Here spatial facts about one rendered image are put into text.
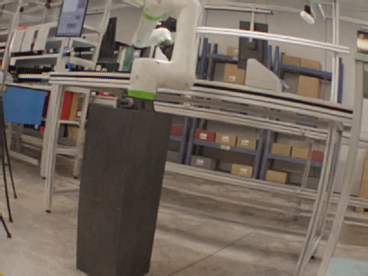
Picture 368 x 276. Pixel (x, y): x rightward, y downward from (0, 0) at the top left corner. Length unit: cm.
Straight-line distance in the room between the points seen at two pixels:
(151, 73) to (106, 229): 71
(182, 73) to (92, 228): 80
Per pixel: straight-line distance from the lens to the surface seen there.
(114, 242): 172
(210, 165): 615
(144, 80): 180
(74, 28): 374
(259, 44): 414
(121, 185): 165
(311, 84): 576
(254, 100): 191
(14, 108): 374
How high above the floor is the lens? 79
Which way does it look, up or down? 3 degrees down
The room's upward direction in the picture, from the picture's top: 9 degrees clockwise
